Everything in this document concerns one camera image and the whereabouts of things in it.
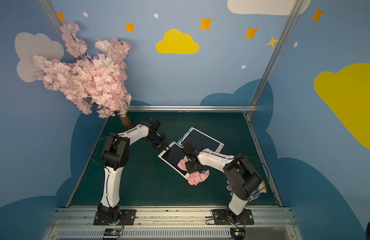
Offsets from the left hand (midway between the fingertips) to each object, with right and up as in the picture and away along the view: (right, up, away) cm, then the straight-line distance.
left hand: (170, 146), depth 100 cm
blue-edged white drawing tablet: (+22, +3, +8) cm, 23 cm away
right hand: (+16, -12, -8) cm, 22 cm away
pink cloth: (+16, -17, -15) cm, 28 cm away
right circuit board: (+37, -40, -27) cm, 61 cm away
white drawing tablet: (+1, -7, +1) cm, 7 cm away
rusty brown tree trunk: (-30, +16, +1) cm, 34 cm away
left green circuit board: (-25, -39, -28) cm, 54 cm away
